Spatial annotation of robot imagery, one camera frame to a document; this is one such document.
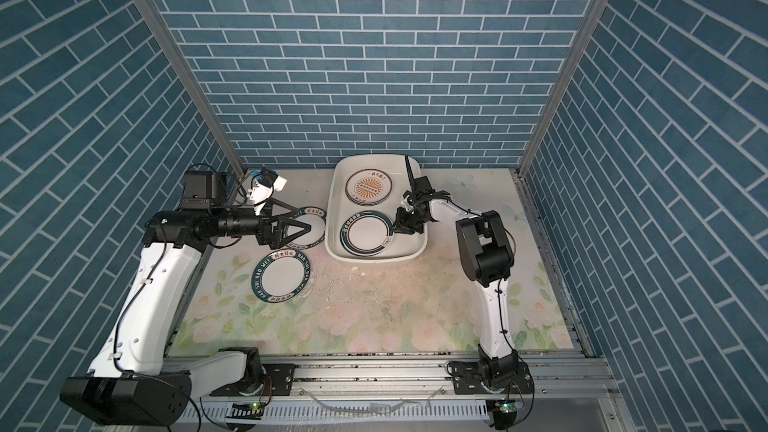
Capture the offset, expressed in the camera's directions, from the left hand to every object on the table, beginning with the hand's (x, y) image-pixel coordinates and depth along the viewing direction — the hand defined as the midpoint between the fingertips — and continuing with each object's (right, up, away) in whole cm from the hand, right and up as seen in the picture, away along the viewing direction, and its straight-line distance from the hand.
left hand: (301, 219), depth 66 cm
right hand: (+20, -5, +34) cm, 39 cm away
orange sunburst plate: (+10, +9, +46) cm, 48 cm away
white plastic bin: (+24, -12, +30) cm, 40 cm away
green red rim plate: (+11, -8, +33) cm, 36 cm away
